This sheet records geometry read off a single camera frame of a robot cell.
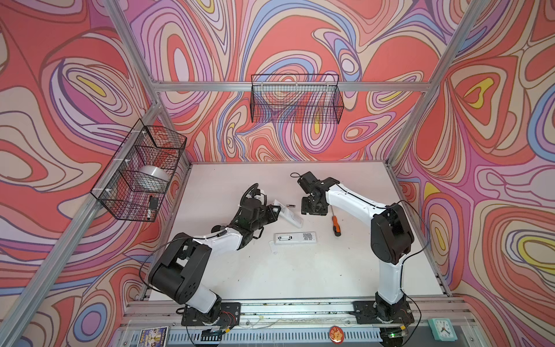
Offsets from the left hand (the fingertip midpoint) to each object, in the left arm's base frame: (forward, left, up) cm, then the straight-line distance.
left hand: (282, 207), depth 88 cm
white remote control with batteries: (-9, -5, -11) cm, 15 cm away
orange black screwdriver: (-2, -24, -11) cm, 26 cm away
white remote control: (-2, -3, -5) cm, 6 cm away
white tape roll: (-2, +44, +21) cm, 49 cm away
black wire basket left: (+14, +53, +21) cm, 59 cm away
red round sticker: (-42, -17, -11) cm, 47 cm away
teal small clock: (-41, -52, -10) cm, 67 cm away
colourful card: (-43, +41, -9) cm, 60 cm away
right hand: (0, -13, -6) cm, 14 cm away
